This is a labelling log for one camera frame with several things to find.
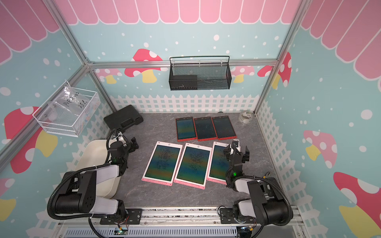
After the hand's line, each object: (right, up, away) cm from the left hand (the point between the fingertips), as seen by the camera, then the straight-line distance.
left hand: (129, 141), depth 92 cm
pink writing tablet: (+22, -15, -1) cm, 27 cm away
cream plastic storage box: (-26, -9, +4) cm, 28 cm away
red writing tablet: (+35, +7, +17) cm, 39 cm away
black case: (-11, +16, +17) cm, 26 cm away
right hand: (+67, -2, -4) cm, 67 cm away
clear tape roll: (+81, +17, +23) cm, 86 cm away
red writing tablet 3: (+63, +9, +20) cm, 67 cm away
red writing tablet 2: (+49, +8, +17) cm, 52 cm away
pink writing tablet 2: (+40, -17, -3) cm, 44 cm away
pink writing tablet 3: (+56, -14, 0) cm, 58 cm away
